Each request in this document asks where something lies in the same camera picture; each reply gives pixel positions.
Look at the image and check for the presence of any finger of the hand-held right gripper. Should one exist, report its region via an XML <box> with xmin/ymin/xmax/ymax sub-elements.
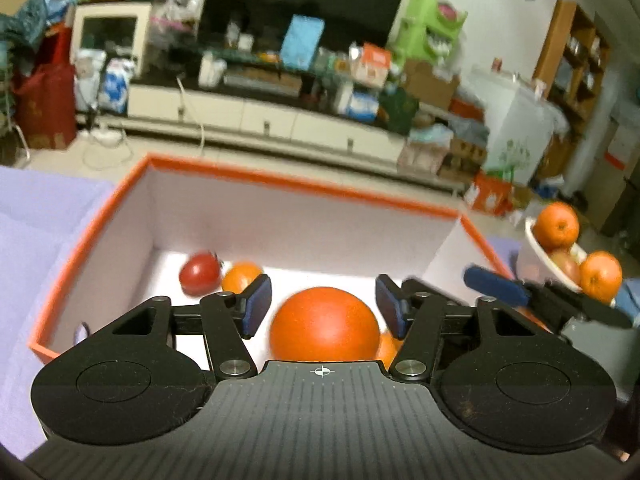
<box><xmin>463</xmin><ymin>265</ymin><xmax>633</xmax><ymax>330</ymax></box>

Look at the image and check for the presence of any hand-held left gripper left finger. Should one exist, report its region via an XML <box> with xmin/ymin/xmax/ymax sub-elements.
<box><xmin>107</xmin><ymin>274</ymin><xmax>273</xmax><ymax>381</ymax></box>

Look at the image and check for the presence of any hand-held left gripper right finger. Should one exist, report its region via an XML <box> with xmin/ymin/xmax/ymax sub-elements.
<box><xmin>375</xmin><ymin>274</ymin><xmax>543</xmax><ymax>381</ymax></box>

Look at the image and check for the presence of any orange tomato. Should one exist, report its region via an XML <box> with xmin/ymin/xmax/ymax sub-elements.
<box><xmin>221</xmin><ymin>261</ymin><xmax>264</xmax><ymax>295</ymax></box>
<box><xmin>375</xmin><ymin>330</ymin><xmax>403</xmax><ymax>368</ymax></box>
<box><xmin>269</xmin><ymin>286</ymin><xmax>382</xmax><ymax>362</ymax></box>

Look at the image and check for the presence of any red cherry tomato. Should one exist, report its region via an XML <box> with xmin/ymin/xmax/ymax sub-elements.
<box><xmin>179</xmin><ymin>252</ymin><xmax>222</xmax><ymax>296</ymax></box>

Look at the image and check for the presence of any orange cardboard box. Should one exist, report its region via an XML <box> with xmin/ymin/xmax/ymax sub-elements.
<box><xmin>27</xmin><ymin>155</ymin><xmax>516</xmax><ymax>366</ymax></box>

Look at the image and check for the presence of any white fruit bowl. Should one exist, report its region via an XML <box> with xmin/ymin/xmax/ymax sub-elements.
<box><xmin>515</xmin><ymin>217</ymin><xmax>618</xmax><ymax>308</ymax></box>

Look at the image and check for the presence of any brown round fruit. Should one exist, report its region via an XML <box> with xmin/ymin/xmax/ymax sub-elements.
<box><xmin>547</xmin><ymin>249</ymin><xmax>583</xmax><ymax>286</ymax></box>

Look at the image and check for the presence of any orange mandarin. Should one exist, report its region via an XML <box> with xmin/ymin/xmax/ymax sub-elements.
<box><xmin>580</xmin><ymin>251</ymin><xmax>624</xmax><ymax>305</ymax></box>
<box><xmin>534</xmin><ymin>202</ymin><xmax>581</xmax><ymax>250</ymax></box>

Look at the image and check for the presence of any white chest freezer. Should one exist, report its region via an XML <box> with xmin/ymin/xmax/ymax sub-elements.
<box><xmin>462</xmin><ymin>65</ymin><xmax>564</xmax><ymax>187</ymax></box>

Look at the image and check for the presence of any white television stand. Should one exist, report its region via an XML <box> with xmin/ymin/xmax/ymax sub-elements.
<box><xmin>127</xmin><ymin>50</ymin><xmax>407</xmax><ymax>163</ymax></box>

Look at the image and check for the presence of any dark green bag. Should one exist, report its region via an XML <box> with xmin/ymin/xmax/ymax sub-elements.
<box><xmin>380</xmin><ymin>87</ymin><xmax>420</xmax><ymax>135</ymax></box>

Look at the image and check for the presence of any brown cardboard box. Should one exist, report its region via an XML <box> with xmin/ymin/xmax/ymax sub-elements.
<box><xmin>402</xmin><ymin>57</ymin><xmax>461</xmax><ymax>111</ymax></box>

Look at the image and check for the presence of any wooden shelf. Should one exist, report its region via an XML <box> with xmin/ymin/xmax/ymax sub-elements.
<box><xmin>532</xmin><ymin>0</ymin><xmax>614</xmax><ymax>127</ymax></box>

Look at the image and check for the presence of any orange and white carton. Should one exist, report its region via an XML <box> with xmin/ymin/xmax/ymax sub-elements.
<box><xmin>357</xmin><ymin>42</ymin><xmax>392</xmax><ymax>89</ymax></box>

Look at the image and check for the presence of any blue and white bag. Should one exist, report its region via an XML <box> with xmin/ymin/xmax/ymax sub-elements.
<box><xmin>100</xmin><ymin>57</ymin><xmax>134</xmax><ymax>114</ymax></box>

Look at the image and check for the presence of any green plastic rack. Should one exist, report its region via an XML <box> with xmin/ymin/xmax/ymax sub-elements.
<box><xmin>392</xmin><ymin>0</ymin><xmax>469</xmax><ymax>68</ymax></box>

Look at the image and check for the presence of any light blue box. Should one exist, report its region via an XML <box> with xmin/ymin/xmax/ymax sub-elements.
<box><xmin>280</xmin><ymin>15</ymin><xmax>325</xmax><ymax>72</ymax></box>

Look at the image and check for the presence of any white plastic bag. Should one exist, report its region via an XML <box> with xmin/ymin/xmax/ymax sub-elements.
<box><xmin>75</xmin><ymin>50</ymin><xmax>106</xmax><ymax>111</ymax></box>

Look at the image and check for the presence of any red bag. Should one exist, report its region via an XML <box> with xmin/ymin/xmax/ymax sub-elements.
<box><xmin>15</xmin><ymin>62</ymin><xmax>79</xmax><ymax>150</ymax></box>

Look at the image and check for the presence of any white glass-door cabinet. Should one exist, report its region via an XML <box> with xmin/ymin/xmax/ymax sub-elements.
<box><xmin>70</xmin><ymin>1</ymin><xmax>153</xmax><ymax>79</ymax></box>

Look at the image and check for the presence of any blue puffer jacket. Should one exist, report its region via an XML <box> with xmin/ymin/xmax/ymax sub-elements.
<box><xmin>0</xmin><ymin>0</ymin><xmax>76</xmax><ymax>43</ymax></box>

